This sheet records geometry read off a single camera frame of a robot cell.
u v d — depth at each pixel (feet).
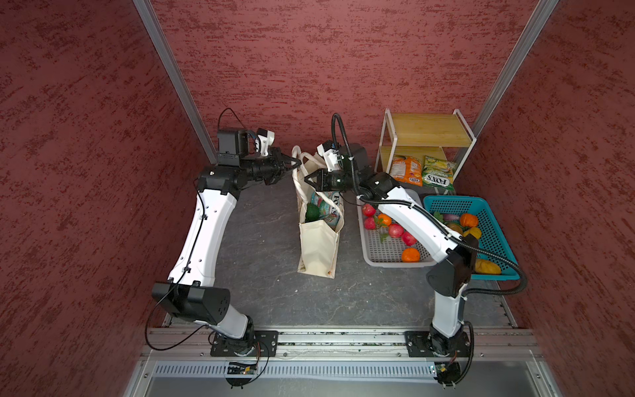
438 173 3.20
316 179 2.15
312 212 2.94
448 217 3.36
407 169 3.19
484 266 2.87
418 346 2.41
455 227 3.20
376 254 3.04
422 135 2.96
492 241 3.01
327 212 2.99
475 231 3.11
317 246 2.55
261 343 2.43
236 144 1.67
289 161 2.19
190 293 1.30
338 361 2.39
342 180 2.11
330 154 2.24
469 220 3.20
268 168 1.96
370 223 3.18
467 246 1.51
